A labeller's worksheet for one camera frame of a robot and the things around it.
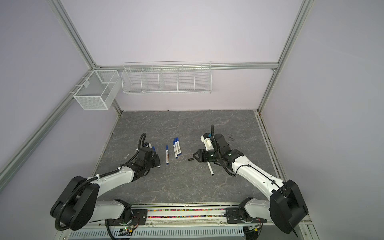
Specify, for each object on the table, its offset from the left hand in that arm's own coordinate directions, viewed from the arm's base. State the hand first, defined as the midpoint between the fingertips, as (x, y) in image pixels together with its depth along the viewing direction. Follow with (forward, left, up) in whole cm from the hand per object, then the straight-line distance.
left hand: (158, 159), depth 91 cm
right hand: (-5, -23, +11) cm, 26 cm away
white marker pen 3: (+6, -4, -2) cm, 7 cm away
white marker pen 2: (+7, -10, -2) cm, 12 cm away
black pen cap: (0, -20, -4) cm, 20 cm away
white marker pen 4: (-8, -31, -2) cm, 32 cm away
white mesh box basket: (+41, +39, +22) cm, 61 cm away
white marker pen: (+10, -12, -2) cm, 16 cm away
